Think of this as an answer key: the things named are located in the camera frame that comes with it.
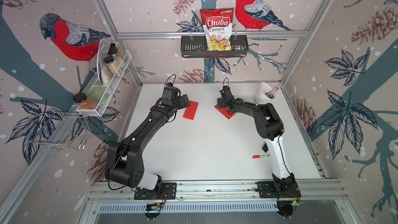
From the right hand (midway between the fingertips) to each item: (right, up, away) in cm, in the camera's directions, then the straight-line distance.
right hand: (222, 101), depth 110 cm
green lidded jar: (-63, +7, -40) cm, 75 cm away
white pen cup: (+23, +3, -14) cm, 28 cm away
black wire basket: (-18, +35, -15) cm, 42 cm away
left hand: (-25, +4, -23) cm, 34 cm away
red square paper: (-23, -6, -6) cm, 24 cm away
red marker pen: (+17, -29, -27) cm, 43 cm away
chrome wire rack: (-66, -8, -54) cm, 85 cm away
